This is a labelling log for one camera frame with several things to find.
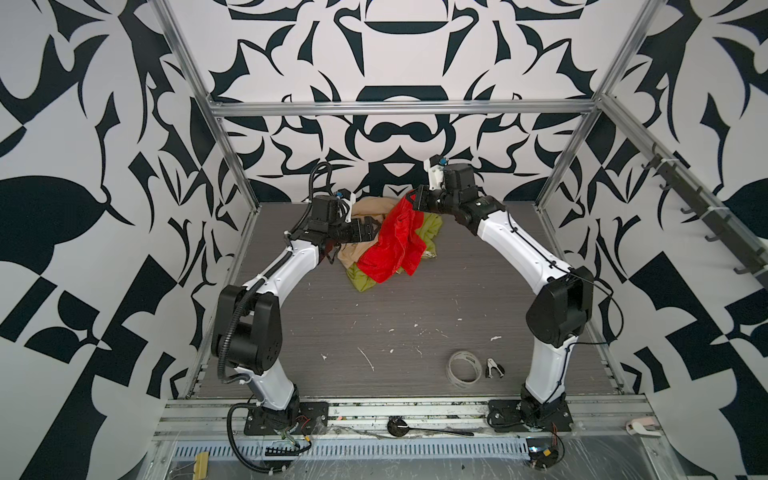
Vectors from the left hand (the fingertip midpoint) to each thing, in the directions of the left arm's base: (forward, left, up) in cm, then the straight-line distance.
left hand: (370, 219), depth 87 cm
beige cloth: (+18, +2, -13) cm, 22 cm away
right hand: (+2, -10, +9) cm, 13 cm away
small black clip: (-35, -32, -20) cm, 51 cm away
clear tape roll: (-34, -26, -18) cm, 46 cm away
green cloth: (+12, -21, -16) cm, 29 cm away
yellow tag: (-55, +38, -20) cm, 70 cm away
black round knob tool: (-49, -6, -18) cm, 52 cm away
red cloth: (-8, -8, -3) cm, 11 cm away
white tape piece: (-51, -62, -19) cm, 82 cm away
